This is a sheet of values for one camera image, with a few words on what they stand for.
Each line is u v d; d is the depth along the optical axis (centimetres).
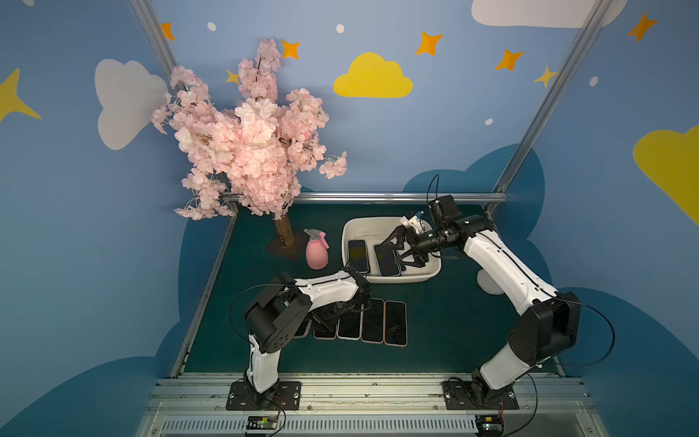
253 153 57
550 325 44
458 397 74
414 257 72
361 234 111
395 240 70
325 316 73
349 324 87
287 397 75
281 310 49
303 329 80
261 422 72
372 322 88
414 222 77
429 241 69
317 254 96
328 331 76
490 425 73
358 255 107
